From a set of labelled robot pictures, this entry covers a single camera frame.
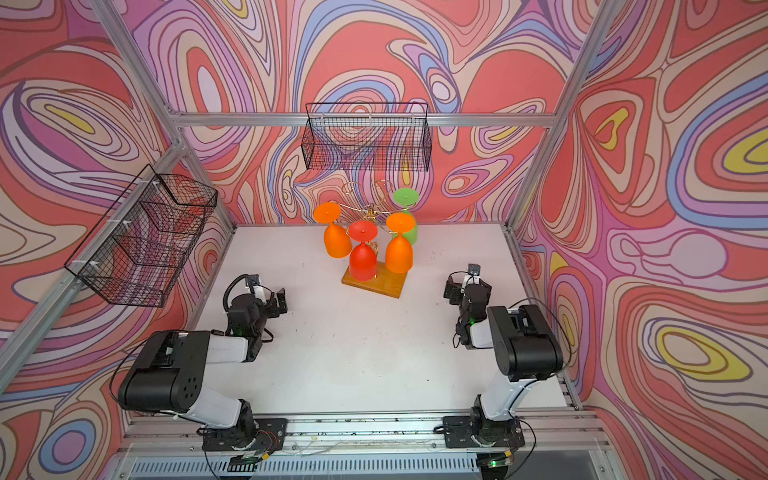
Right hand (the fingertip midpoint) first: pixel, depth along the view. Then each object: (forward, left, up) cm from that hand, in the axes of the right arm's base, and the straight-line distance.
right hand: (466, 284), depth 97 cm
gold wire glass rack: (+8, +29, +28) cm, 41 cm away
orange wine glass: (-1, +22, +19) cm, 29 cm away
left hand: (-2, +63, +3) cm, 63 cm away
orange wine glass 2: (+4, +40, +18) cm, 44 cm away
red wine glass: (-5, +32, +20) cm, 38 cm away
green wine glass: (+11, +19, +28) cm, 36 cm away
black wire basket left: (0, +93, +23) cm, 95 cm away
